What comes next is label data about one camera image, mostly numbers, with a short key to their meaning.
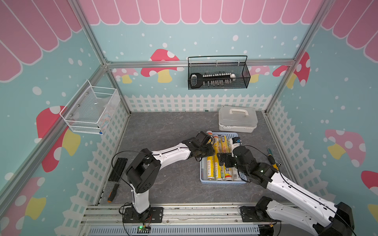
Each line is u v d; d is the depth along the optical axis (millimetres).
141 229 730
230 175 809
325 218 404
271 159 927
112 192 808
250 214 744
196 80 894
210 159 829
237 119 1006
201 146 700
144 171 478
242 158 571
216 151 892
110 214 756
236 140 672
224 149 899
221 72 918
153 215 741
